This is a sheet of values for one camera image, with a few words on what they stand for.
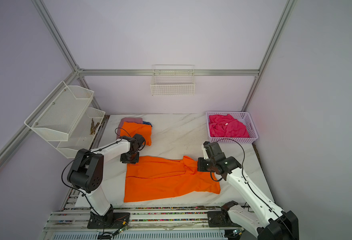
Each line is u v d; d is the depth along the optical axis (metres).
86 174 0.48
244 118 1.15
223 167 0.53
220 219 0.73
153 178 0.86
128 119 1.10
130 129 1.00
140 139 0.79
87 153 0.51
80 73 0.93
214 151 0.59
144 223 0.73
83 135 0.93
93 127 0.96
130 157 0.82
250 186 0.46
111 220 0.71
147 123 1.11
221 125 1.11
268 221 0.39
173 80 0.94
